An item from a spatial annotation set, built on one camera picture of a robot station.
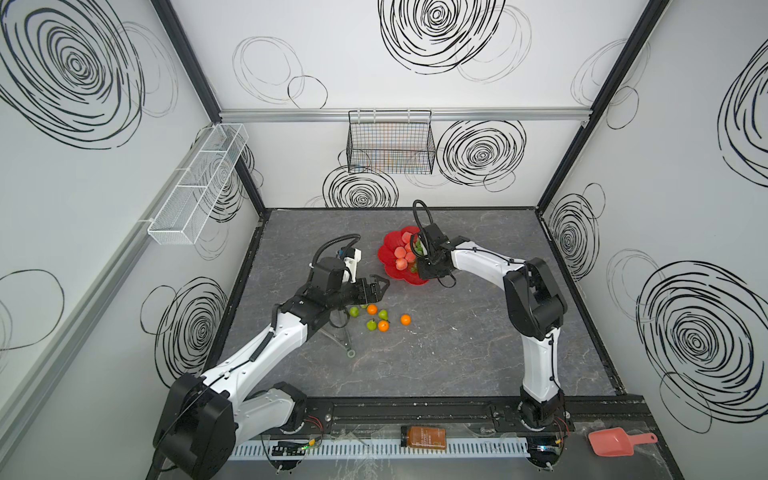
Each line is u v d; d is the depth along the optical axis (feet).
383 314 2.95
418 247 2.65
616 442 2.30
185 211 2.38
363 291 2.28
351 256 2.40
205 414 1.28
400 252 3.37
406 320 2.92
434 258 2.45
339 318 2.35
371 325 2.87
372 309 2.98
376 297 2.28
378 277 2.37
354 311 2.98
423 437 2.23
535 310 1.74
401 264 3.29
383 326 2.84
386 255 3.40
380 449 2.11
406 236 3.44
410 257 3.33
